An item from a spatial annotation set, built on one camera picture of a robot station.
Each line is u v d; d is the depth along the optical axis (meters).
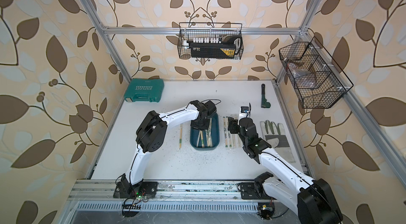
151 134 0.54
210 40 0.83
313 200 0.39
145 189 0.74
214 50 0.84
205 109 0.72
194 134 0.92
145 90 1.09
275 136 0.92
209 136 0.91
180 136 0.94
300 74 0.72
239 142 0.71
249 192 0.74
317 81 0.73
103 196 0.74
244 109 0.71
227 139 0.91
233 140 0.91
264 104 1.05
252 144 0.62
